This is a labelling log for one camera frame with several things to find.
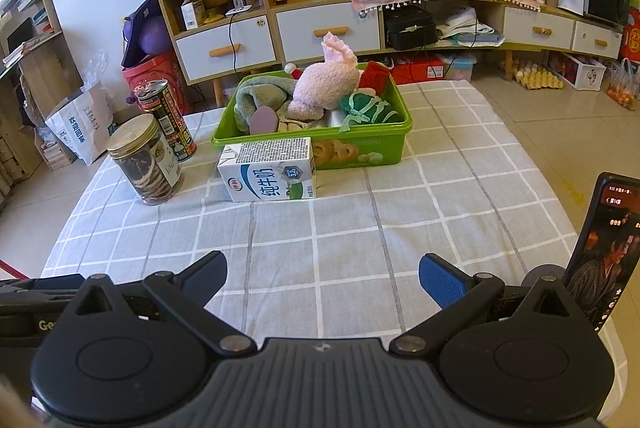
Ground folded light cloths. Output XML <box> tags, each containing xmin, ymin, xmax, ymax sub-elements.
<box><xmin>439</xmin><ymin>6</ymin><xmax>506</xmax><ymax>46</ymax></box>

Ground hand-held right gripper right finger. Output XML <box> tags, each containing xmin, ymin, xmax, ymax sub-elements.
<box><xmin>389</xmin><ymin>253</ymin><xmax>581</xmax><ymax>356</ymax></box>

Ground small white carton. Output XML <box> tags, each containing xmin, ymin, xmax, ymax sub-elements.
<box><xmin>180</xmin><ymin>0</ymin><xmax>206</xmax><ymax>30</ymax></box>

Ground green watermelon plush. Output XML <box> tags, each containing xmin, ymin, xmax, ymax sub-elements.
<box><xmin>337</xmin><ymin>91</ymin><xmax>401</xmax><ymax>134</ymax></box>

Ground low wooden cabinet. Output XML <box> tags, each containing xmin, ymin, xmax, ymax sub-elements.
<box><xmin>270</xmin><ymin>0</ymin><xmax>626</xmax><ymax>69</ymax></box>

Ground grey-green towel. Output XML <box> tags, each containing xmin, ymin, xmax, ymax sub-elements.
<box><xmin>232</xmin><ymin>73</ymin><xmax>301</xmax><ymax>134</ymax></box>

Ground grey checked tablecloth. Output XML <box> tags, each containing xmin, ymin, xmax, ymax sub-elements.
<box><xmin>42</xmin><ymin>80</ymin><xmax>630</xmax><ymax>409</ymax></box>

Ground green plastic bin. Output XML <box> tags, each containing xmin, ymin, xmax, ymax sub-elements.
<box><xmin>211</xmin><ymin>69</ymin><xmax>414</xmax><ymax>171</ymax></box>

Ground red gift package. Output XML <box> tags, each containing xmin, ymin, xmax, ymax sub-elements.
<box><xmin>620</xmin><ymin>0</ymin><xmax>640</xmax><ymax>59</ymax></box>

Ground red and white santa plush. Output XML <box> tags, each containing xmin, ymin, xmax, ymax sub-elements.
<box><xmin>282</xmin><ymin>61</ymin><xmax>392</xmax><ymax>98</ymax></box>

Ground wooden bookshelf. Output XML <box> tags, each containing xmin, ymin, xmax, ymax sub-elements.
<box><xmin>0</xmin><ymin>0</ymin><xmax>83</xmax><ymax>209</ymax></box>

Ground black bag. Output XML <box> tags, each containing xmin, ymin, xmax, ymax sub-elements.
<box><xmin>384</xmin><ymin>6</ymin><xmax>440</xmax><ymax>50</ymax></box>

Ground white paper bag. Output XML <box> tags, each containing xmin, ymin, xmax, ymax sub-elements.
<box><xmin>45</xmin><ymin>86</ymin><xmax>117</xmax><ymax>166</ymax></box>

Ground clear box with blue lid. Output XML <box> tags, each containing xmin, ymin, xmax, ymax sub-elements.
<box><xmin>435</xmin><ymin>52</ymin><xmax>478</xmax><ymax>83</ymax></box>

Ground bag of orange fruit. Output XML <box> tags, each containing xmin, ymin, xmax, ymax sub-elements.
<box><xmin>606</xmin><ymin>57</ymin><xmax>640</xmax><ymax>111</ymax></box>

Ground yellow egg tray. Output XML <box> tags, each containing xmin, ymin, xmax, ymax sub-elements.
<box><xmin>500</xmin><ymin>57</ymin><xmax>563</xmax><ymax>90</ymax></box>

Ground white milk carton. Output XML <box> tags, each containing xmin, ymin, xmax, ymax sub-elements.
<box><xmin>216</xmin><ymin>137</ymin><xmax>317</xmax><ymax>204</ymax></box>

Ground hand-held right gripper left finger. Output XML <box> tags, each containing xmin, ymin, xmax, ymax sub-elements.
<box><xmin>65</xmin><ymin>251</ymin><xmax>258</xmax><ymax>356</ymax></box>

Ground red cardboard box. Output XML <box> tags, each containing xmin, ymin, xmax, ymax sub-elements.
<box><xmin>390</xmin><ymin>56</ymin><xmax>446</xmax><ymax>85</ymax></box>

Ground pink plush toy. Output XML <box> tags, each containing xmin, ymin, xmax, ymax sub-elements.
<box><xmin>286</xmin><ymin>32</ymin><xmax>363</xmax><ymax>121</ymax></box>

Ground black smartphone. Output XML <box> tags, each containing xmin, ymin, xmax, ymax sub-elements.
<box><xmin>562</xmin><ymin>171</ymin><xmax>640</xmax><ymax>334</ymax></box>

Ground white plastic basket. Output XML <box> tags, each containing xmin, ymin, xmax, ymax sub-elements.
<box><xmin>547</xmin><ymin>51</ymin><xmax>607</xmax><ymax>90</ymax></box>

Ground white drawer with wooden handle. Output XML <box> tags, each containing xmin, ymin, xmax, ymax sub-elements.
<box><xmin>502</xmin><ymin>6</ymin><xmax>576</xmax><ymax>46</ymax></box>
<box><xmin>275</xmin><ymin>6</ymin><xmax>383</xmax><ymax>64</ymax></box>
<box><xmin>571</xmin><ymin>21</ymin><xmax>623</xmax><ymax>59</ymax></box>
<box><xmin>175</xmin><ymin>15</ymin><xmax>277</xmax><ymax>82</ymax></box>

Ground tall printed can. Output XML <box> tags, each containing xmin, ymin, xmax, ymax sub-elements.
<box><xmin>132</xmin><ymin>78</ymin><xmax>197</xmax><ymax>164</ymax></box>

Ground cookie jar with gold lid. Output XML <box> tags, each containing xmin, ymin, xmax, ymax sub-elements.
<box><xmin>106</xmin><ymin>113</ymin><xmax>185</xmax><ymax>207</ymax></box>

